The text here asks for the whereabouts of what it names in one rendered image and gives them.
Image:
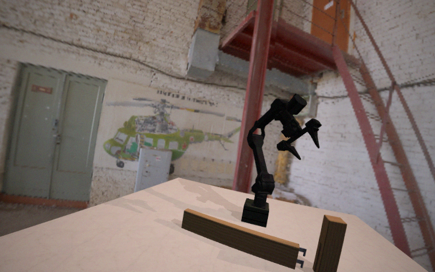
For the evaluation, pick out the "brown wooden rail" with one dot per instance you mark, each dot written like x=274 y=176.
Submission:
x=258 y=244

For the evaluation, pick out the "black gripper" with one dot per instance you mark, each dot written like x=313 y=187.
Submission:
x=311 y=127

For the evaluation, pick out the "brown wooden post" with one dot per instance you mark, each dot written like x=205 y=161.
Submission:
x=330 y=244

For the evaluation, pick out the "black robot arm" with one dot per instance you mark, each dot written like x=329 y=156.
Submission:
x=280 y=110

